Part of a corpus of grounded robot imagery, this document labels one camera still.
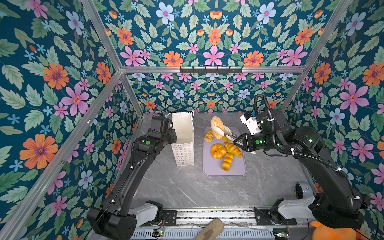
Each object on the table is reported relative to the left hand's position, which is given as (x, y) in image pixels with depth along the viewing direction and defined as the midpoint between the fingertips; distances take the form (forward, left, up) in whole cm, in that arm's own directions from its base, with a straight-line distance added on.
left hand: (174, 129), depth 73 cm
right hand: (-13, -27, +8) cm, 31 cm away
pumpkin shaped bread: (+1, -24, -26) cm, 35 cm away
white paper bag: (-6, -4, -9) cm, 12 cm away
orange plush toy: (-45, -65, -23) cm, 82 cm away
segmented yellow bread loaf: (-9, -28, -23) cm, 37 cm away
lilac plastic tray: (-8, -19, -29) cm, 36 cm away
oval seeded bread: (-1, -22, +6) cm, 22 cm away
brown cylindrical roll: (-41, -16, -25) cm, 50 cm away
